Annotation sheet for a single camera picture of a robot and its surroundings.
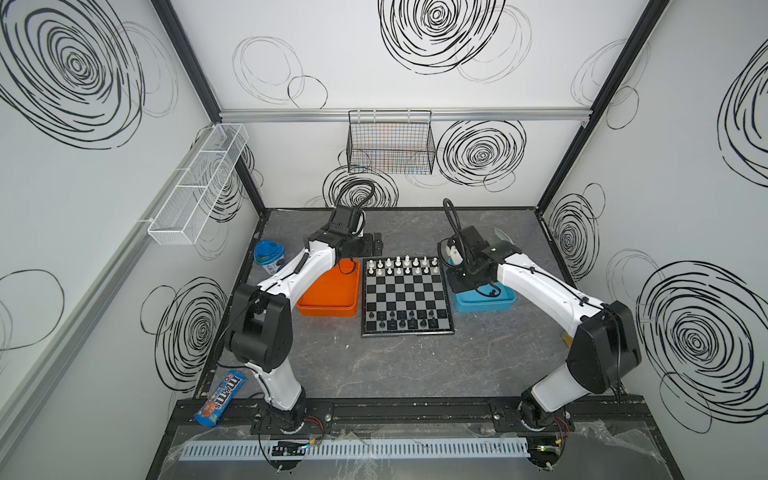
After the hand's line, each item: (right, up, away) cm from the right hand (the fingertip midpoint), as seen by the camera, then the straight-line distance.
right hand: (450, 284), depth 85 cm
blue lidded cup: (-57, +8, +9) cm, 58 cm away
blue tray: (+7, -1, -12) cm, 14 cm away
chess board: (-13, -5, +9) cm, 16 cm away
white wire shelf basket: (-68, +19, -13) cm, 72 cm away
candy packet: (-61, -28, -10) cm, 68 cm away
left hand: (-23, +12, +5) cm, 26 cm away
